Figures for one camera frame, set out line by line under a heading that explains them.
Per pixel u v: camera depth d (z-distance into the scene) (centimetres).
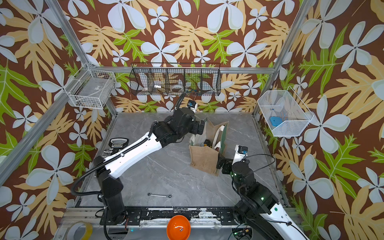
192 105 63
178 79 98
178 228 71
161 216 75
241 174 49
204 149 75
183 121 54
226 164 61
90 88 90
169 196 80
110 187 53
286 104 84
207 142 101
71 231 67
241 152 58
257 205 47
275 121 80
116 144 101
